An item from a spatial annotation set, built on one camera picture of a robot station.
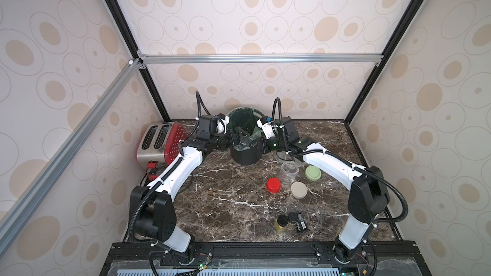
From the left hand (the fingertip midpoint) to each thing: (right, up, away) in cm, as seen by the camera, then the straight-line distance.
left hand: (248, 136), depth 80 cm
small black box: (+22, -37, 0) cm, 43 cm away
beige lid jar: (+20, -17, +17) cm, 32 cm away
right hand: (+5, -2, +5) cm, 8 cm away
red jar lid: (+12, -23, +12) cm, 29 cm away
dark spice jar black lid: (+17, -32, -6) cm, 37 cm away
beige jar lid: (+24, -25, +10) cm, 36 cm away
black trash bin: (-1, -10, +20) cm, 23 cm away
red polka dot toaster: (-42, -3, +9) cm, 43 cm away
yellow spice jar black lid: (+12, -34, -7) cm, 36 cm away
